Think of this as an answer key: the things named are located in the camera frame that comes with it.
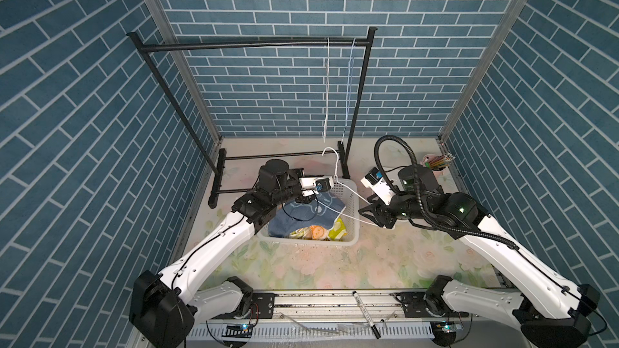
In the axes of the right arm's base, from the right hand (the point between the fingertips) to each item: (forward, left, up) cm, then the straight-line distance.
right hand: (367, 205), depth 68 cm
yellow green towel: (+3, +7, -24) cm, 25 cm away
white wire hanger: (+5, +9, +4) cm, 11 cm away
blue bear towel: (+7, +14, -18) cm, 24 cm away
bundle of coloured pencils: (+29, -31, -11) cm, 44 cm away
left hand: (+9, +13, +2) cm, 15 cm away
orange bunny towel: (-1, +17, -19) cm, 26 cm away
